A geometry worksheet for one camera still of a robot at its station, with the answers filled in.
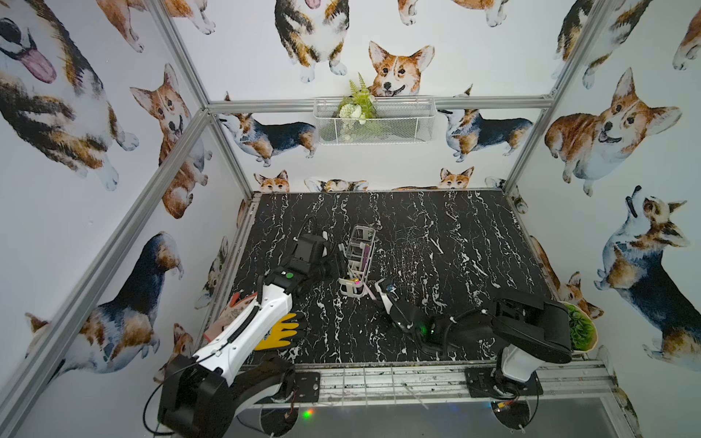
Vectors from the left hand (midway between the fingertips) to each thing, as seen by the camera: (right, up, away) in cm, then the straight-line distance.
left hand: (343, 257), depth 82 cm
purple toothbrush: (+7, +2, +2) cm, 8 cm away
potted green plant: (+65, -18, -9) cm, 68 cm away
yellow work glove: (-20, -24, -1) cm, 31 cm away
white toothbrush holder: (+5, +2, +1) cm, 5 cm away
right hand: (+9, -14, +2) cm, 17 cm away
